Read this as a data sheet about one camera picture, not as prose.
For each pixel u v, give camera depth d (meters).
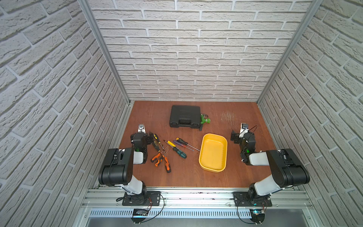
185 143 0.94
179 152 0.88
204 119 1.04
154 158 0.87
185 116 1.03
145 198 0.67
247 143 0.71
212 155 0.90
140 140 0.70
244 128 0.80
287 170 0.47
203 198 0.76
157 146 0.91
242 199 0.73
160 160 0.86
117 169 0.46
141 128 0.81
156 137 0.96
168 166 0.83
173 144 0.93
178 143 0.94
